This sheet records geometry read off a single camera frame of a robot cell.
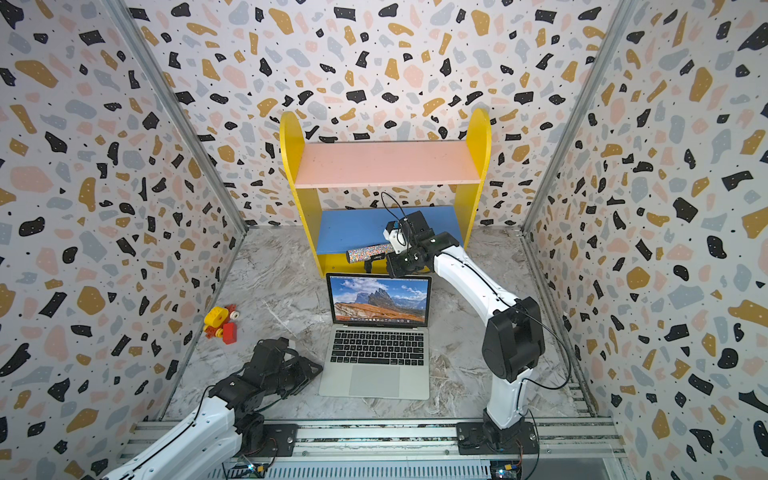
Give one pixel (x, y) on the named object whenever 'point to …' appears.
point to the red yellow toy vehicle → (217, 323)
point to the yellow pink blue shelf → (349, 191)
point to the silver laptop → (378, 343)
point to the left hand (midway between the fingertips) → (325, 370)
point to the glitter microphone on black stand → (369, 254)
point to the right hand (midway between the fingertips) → (387, 268)
